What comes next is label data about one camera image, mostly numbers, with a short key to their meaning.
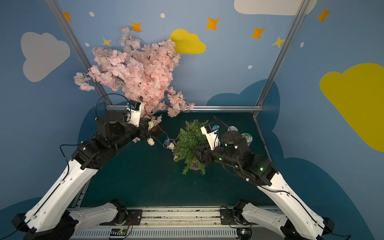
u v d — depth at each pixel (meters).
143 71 0.61
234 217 0.66
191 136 0.69
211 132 0.50
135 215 0.75
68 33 0.77
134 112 0.50
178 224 0.73
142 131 0.54
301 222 0.37
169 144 0.69
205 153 0.50
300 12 0.71
